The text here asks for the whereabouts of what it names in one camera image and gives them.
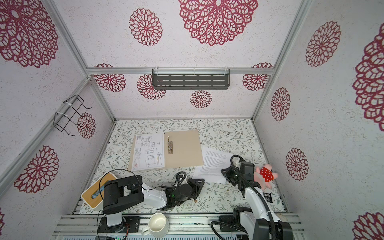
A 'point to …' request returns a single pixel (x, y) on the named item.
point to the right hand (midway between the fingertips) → (222, 168)
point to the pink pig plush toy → (264, 176)
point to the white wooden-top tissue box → (93, 196)
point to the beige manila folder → (181, 149)
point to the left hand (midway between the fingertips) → (206, 181)
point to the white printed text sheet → (214, 162)
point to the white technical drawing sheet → (148, 152)
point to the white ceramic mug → (158, 226)
